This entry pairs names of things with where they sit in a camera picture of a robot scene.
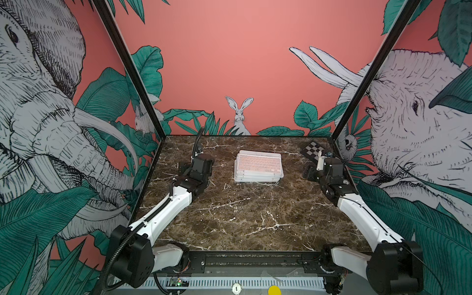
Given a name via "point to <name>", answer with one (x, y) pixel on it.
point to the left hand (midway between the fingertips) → (195, 160)
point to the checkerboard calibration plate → (311, 150)
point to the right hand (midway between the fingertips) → (310, 163)
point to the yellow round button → (274, 290)
